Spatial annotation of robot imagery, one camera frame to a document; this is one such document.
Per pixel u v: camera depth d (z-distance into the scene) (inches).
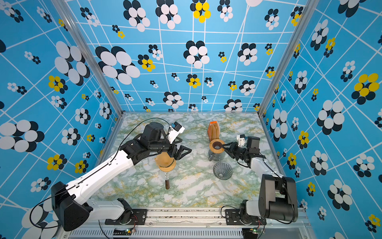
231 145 31.7
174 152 24.5
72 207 14.8
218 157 35.9
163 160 31.1
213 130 39.0
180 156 24.8
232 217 28.8
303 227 28.1
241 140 32.6
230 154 31.5
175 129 24.3
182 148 24.4
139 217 28.9
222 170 33.5
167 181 31.0
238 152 30.2
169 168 30.8
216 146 35.3
